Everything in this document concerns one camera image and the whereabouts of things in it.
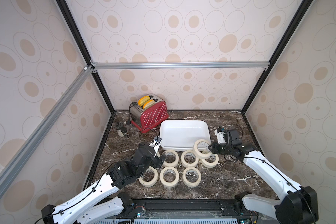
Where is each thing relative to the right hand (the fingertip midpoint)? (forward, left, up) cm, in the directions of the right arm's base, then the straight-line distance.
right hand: (209, 148), depth 82 cm
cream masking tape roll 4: (-5, +15, -10) cm, 19 cm away
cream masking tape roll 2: (-5, -2, -12) cm, 13 cm away
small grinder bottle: (+16, +60, -1) cm, 62 cm away
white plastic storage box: (+19, +16, -14) cm, 28 cm away
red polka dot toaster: (+24, +39, +6) cm, 47 cm away
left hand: (-8, +27, +11) cm, 31 cm away
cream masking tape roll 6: (-18, +24, -11) cm, 32 cm away
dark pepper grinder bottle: (+13, +56, -3) cm, 58 cm away
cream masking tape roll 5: (-19, +37, -10) cm, 42 cm away
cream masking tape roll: (-3, +8, +1) cm, 8 cm away
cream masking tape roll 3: (-7, +22, -9) cm, 24 cm away
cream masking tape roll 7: (-17, +11, -11) cm, 23 cm away
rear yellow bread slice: (+31, +44, +9) cm, 55 cm away
